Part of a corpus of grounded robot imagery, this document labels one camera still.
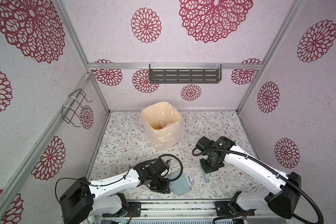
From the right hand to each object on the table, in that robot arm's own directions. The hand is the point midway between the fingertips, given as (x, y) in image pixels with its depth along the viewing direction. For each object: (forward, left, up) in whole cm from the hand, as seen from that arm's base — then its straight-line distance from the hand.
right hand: (206, 168), depth 74 cm
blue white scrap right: (-2, +6, -14) cm, 15 cm away
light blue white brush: (+2, -4, -18) cm, 19 cm away
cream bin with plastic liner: (+35, +25, -6) cm, 43 cm away
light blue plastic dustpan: (-6, +12, -14) cm, 19 cm away
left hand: (-12, +19, -8) cm, 24 cm away
